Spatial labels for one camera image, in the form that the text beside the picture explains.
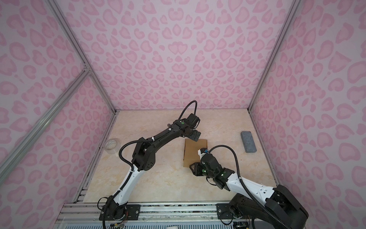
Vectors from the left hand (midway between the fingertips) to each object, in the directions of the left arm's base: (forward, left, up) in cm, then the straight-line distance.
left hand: (194, 131), depth 99 cm
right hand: (-26, +2, +1) cm, 26 cm away
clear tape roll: (-6, +57, -6) cm, 57 cm away
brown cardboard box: (-11, +2, -2) cm, 11 cm away
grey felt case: (-7, -37, -4) cm, 38 cm away
